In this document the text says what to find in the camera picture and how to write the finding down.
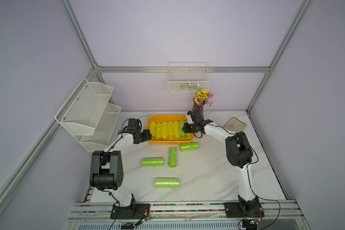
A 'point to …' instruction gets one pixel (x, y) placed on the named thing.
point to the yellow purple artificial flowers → (201, 97)
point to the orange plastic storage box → (190, 137)
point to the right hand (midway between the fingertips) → (184, 130)
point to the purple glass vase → (198, 110)
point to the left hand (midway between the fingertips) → (147, 138)
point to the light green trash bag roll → (172, 182)
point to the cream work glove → (235, 124)
